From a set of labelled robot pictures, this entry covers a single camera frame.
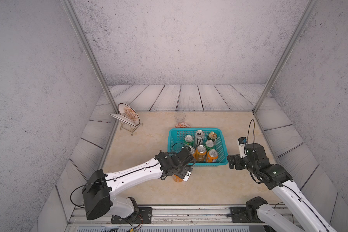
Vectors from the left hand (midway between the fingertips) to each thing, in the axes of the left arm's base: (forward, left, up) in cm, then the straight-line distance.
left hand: (185, 170), depth 77 cm
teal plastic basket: (+25, +5, -8) cm, 27 cm away
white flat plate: (+31, +37, +7) cm, 49 cm away
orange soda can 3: (+8, -16, 0) cm, 18 cm away
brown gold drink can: (+22, -19, 0) cm, 29 cm away
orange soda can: (+11, -5, 0) cm, 13 cm away
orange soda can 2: (+11, -10, -1) cm, 14 cm away
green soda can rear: (+20, -4, -1) cm, 20 cm away
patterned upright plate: (+44, +40, +2) cm, 60 cm away
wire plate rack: (+35, +38, -6) cm, 53 cm away
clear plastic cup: (+45, +1, -7) cm, 46 cm away
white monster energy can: (+20, -10, +2) cm, 22 cm away
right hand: (+5, -27, +7) cm, 28 cm away
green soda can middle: (+16, -15, 0) cm, 22 cm away
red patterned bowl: (+38, -1, -8) cm, 39 cm away
